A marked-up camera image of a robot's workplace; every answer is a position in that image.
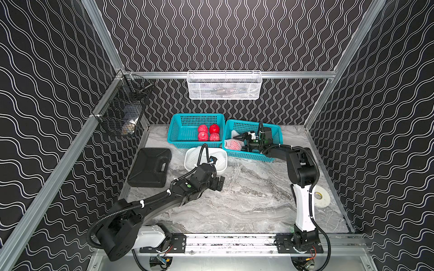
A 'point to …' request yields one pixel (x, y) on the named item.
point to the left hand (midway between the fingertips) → (217, 173)
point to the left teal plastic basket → (183, 129)
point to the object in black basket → (129, 127)
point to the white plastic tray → (204, 157)
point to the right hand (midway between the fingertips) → (234, 142)
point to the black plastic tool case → (150, 168)
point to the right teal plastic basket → (242, 127)
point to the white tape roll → (321, 198)
